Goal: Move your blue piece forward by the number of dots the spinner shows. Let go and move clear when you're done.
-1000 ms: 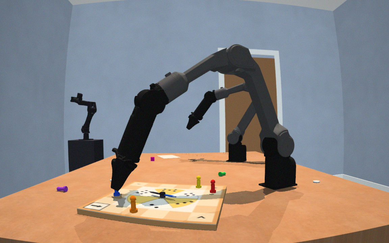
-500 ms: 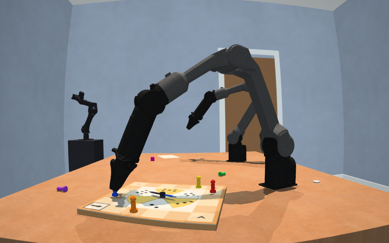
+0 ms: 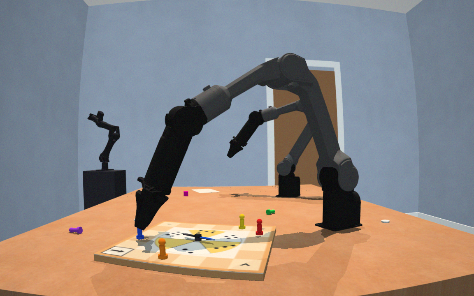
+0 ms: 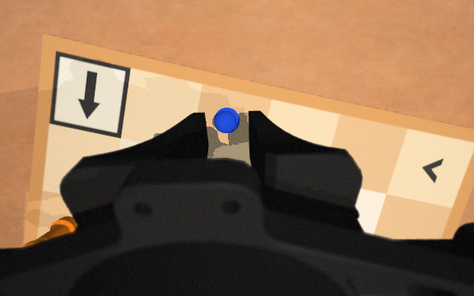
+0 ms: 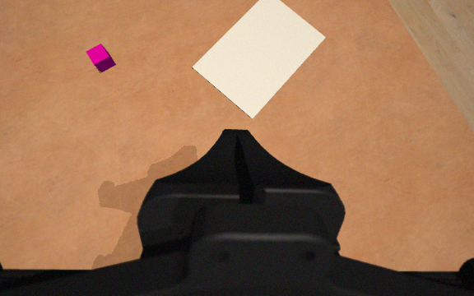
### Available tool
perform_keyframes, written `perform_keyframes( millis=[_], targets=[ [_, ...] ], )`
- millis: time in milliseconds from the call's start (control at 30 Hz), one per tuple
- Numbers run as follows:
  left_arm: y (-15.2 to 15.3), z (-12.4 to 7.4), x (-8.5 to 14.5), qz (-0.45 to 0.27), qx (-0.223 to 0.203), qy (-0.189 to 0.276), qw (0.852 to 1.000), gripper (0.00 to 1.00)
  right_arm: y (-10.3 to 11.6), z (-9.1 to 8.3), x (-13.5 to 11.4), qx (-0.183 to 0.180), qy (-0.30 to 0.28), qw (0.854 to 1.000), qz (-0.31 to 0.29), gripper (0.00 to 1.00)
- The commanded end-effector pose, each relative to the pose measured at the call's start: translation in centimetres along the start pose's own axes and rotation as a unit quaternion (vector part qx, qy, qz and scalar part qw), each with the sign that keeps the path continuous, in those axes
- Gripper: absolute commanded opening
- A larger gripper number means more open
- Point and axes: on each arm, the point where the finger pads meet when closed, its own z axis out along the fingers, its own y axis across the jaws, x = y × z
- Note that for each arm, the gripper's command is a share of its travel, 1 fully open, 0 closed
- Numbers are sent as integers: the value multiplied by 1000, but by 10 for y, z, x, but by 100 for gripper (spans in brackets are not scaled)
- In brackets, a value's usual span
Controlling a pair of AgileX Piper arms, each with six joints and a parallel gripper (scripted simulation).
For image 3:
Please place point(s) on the orange game pawn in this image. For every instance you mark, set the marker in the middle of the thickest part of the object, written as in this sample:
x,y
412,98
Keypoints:
x,y
162,254

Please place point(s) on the red game pawn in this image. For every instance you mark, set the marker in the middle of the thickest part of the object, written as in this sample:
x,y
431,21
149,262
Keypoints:
x,y
259,227

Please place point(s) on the tan printed game board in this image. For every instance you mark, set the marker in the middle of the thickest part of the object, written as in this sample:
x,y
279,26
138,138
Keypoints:
x,y
234,254

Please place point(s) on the yellow game pawn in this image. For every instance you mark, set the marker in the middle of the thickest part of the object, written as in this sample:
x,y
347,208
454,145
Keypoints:
x,y
242,226

